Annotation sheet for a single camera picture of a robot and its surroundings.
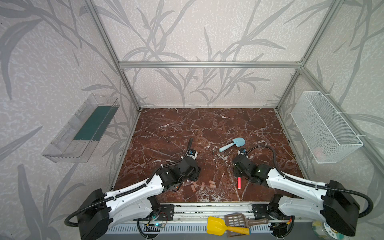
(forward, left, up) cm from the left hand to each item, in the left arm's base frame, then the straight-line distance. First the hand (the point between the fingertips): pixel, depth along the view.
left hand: (199, 165), depth 80 cm
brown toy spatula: (-24, -20, -9) cm, 33 cm away
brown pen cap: (-10, +3, -8) cm, 13 cm away
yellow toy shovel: (-27, -9, -8) cm, 29 cm away
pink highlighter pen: (-8, -21, -4) cm, 23 cm away
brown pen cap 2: (-8, -2, -9) cm, 12 cm away
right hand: (+3, -20, -4) cm, 21 cm away
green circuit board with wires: (-26, +19, -8) cm, 33 cm away
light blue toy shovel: (+21, -27, -10) cm, 36 cm away
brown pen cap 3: (-8, -8, -9) cm, 14 cm away
